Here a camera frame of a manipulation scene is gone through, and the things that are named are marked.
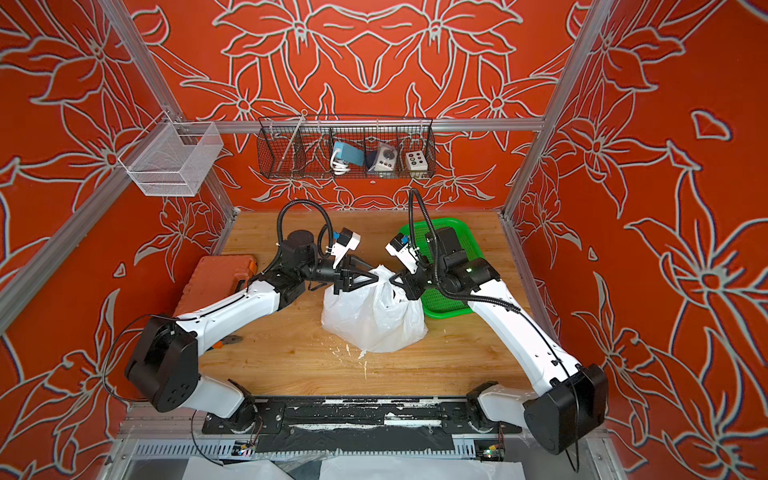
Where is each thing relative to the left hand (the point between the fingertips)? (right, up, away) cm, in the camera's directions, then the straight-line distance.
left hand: (376, 276), depth 70 cm
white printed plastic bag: (-1, -11, +5) cm, 12 cm away
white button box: (+13, +34, +25) cm, 44 cm away
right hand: (+3, -1, +3) cm, 4 cm away
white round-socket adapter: (+2, +34, +21) cm, 40 cm away
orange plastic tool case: (-54, -4, +26) cm, 60 cm away
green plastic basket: (+19, -12, +22) cm, 32 cm away
